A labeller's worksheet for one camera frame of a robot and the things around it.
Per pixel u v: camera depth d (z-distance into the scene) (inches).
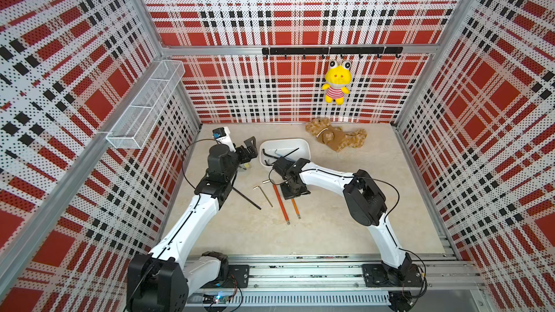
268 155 42.4
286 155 41.9
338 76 36.0
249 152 28.2
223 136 26.3
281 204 35.7
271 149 43.8
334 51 35.4
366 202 21.6
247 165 39.2
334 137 40.1
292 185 30.2
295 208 35.7
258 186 37.9
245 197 36.7
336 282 28.8
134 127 27.6
